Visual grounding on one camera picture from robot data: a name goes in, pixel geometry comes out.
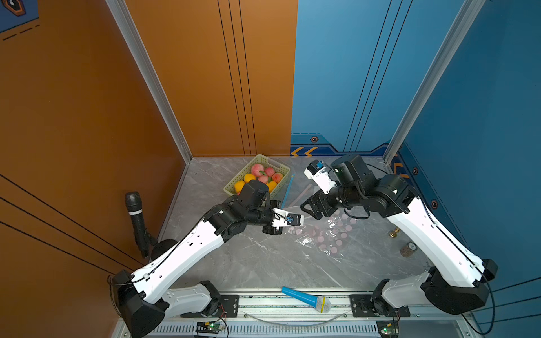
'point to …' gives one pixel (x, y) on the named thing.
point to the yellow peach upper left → (248, 177)
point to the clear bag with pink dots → (329, 234)
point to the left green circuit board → (209, 327)
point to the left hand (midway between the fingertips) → (293, 210)
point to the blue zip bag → (287, 191)
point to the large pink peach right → (277, 177)
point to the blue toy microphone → (321, 303)
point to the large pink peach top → (256, 168)
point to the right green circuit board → (388, 329)
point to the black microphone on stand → (134, 203)
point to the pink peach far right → (270, 172)
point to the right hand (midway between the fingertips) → (311, 199)
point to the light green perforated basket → (267, 162)
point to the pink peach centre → (263, 178)
